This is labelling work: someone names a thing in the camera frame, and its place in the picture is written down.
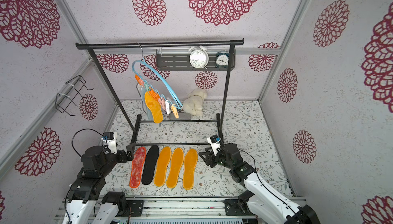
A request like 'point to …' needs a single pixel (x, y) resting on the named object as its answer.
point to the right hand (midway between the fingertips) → (202, 150)
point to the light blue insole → (143, 90)
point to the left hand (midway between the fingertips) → (126, 145)
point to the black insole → (151, 160)
